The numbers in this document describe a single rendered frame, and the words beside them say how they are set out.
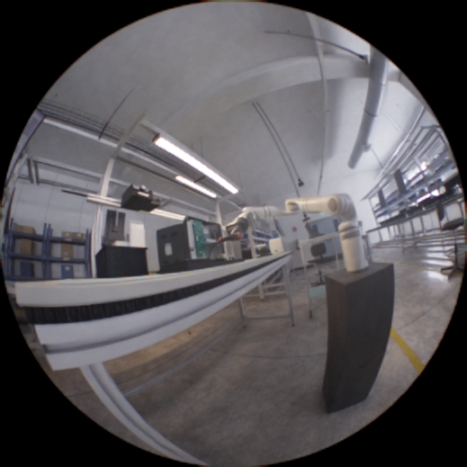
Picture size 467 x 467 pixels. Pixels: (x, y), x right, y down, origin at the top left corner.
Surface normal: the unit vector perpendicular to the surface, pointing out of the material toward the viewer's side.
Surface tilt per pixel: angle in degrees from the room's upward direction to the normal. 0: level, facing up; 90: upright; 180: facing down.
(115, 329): 90
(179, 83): 180
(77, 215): 90
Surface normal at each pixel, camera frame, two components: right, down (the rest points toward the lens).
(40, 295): 0.86, -0.25
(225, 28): 0.18, 0.96
